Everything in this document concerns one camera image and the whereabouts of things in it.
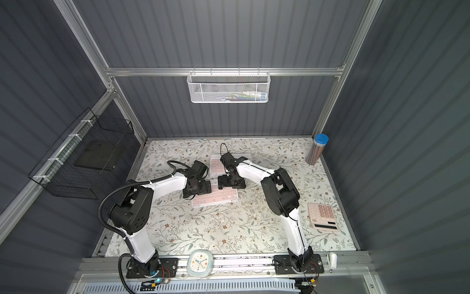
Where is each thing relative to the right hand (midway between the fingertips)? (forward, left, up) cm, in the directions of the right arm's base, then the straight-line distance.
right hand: (228, 187), depth 96 cm
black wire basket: (-13, +57, +33) cm, 68 cm away
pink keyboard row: (-5, +6, -1) cm, 8 cm away
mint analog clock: (-35, +10, +2) cm, 37 cm away
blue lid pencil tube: (+17, -47, +13) cm, 51 cm away
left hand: (-3, +12, 0) cm, 13 cm away
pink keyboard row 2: (+12, +7, +2) cm, 14 cm away
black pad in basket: (-1, +53, +28) cm, 60 cm away
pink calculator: (-16, -45, +1) cm, 48 cm away
